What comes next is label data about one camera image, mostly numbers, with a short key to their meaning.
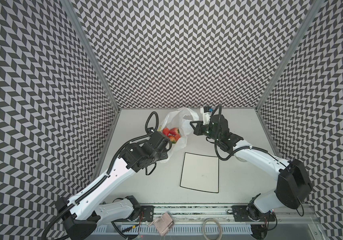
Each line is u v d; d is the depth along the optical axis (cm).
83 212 37
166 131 101
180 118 85
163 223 66
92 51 89
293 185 43
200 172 96
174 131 100
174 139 97
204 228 69
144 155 44
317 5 67
